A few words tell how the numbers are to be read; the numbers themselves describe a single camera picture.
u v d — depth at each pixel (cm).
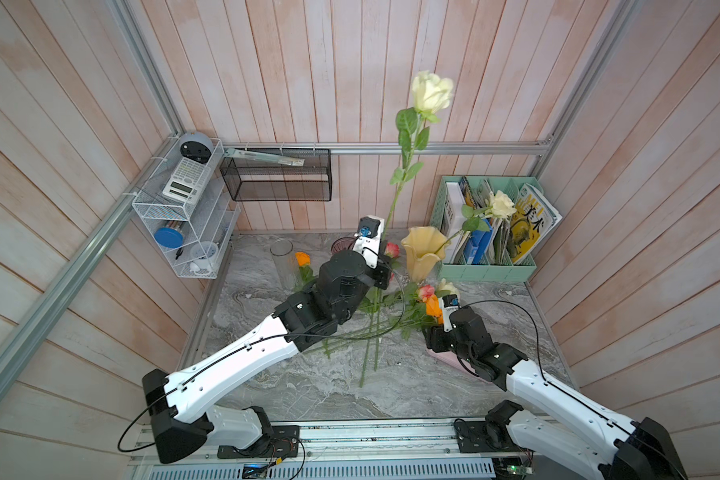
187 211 70
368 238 50
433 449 73
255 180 106
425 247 95
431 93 45
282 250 91
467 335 62
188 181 78
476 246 95
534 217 96
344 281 43
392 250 110
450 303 73
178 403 38
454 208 92
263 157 92
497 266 104
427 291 98
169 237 76
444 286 98
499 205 76
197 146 80
